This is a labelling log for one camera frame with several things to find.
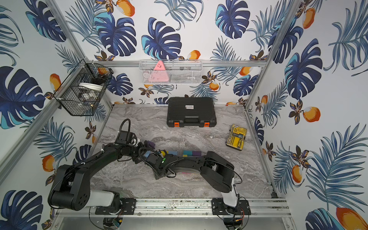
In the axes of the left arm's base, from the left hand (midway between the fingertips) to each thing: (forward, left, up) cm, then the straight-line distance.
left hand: (150, 150), depth 86 cm
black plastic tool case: (+35, -23, -1) cm, 42 cm away
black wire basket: (+22, +42, +23) cm, 53 cm away
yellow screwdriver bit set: (+17, -55, -5) cm, 58 cm away
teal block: (+5, -23, -9) cm, 25 cm away
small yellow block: (-5, -9, +8) cm, 13 cm away
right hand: (-10, -8, -7) cm, 14 cm away
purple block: (+4, -29, -7) cm, 31 cm away
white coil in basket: (+23, +33, +27) cm, 49 cm away
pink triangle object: (+40, -2, +27) cm, 48 cm away
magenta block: (-9, -22, -7) cm, 25 cm away
